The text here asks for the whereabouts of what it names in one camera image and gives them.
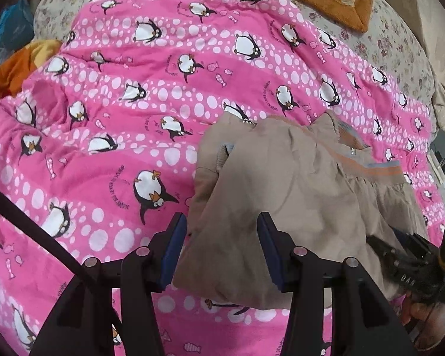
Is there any black cable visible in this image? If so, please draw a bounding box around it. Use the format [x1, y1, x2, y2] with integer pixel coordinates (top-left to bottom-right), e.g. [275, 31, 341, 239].
[0, 179, 94, 290]

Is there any beige jacket with orange stripe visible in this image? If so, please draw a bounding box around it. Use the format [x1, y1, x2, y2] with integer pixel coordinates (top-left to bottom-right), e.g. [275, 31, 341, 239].
[174, 112, 427, 309]

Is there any floral bed quilt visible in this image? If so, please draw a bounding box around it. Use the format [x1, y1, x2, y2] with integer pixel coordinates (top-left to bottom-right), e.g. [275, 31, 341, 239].
[33, 0, 439, 127]

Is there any orange yellow cloth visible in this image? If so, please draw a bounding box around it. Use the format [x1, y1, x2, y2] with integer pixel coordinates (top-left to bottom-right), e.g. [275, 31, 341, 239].
[0, 39, 62, 99]

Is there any blue plastic bag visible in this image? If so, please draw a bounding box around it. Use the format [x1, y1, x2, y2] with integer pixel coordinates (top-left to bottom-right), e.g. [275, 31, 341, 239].
[0, 0, 34, 52]

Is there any pink penguin blanket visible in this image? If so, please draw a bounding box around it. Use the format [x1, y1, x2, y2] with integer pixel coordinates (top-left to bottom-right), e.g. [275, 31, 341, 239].
[0, 0, 445, 356]

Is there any person's right hand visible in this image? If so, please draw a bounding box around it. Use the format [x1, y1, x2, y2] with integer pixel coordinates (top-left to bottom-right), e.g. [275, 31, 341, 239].
[400, 292, 445, 351]

